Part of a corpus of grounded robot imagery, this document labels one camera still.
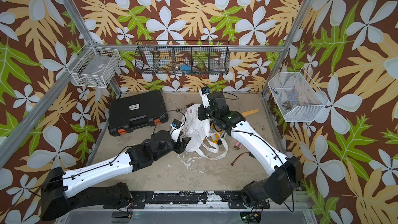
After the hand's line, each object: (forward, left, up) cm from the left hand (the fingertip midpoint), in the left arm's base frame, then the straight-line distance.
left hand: (187, 133), depth 74 cm
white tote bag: (0, -8, -9) cm, 12 cm away
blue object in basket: (+40, +3, +8) cm, 41 cm away
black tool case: (+25, +38, -15) cm, 48 cm away
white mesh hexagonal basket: (+18, -58, +7) cm, 61 cm away
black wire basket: (+49, +5, +11) cm, 50 cm away
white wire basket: (+35, +53, +13) cm, 64 cm away
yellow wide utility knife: (+7, -17, -19) cm, 26 cm away
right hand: (+13, -5, +6) cm, 15 cm away
